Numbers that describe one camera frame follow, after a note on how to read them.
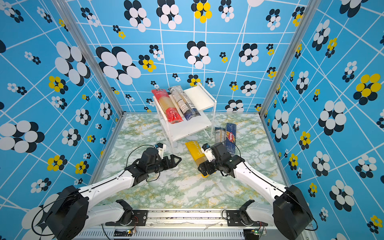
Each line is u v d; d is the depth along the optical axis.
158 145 0.78
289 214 0.40
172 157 0.75
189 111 0.72
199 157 0.92
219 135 1.02
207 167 0.72
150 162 0.66
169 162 0.74
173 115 0.68
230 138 0.99
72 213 0.41
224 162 0.62
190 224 0.72
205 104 0.79
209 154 0.74
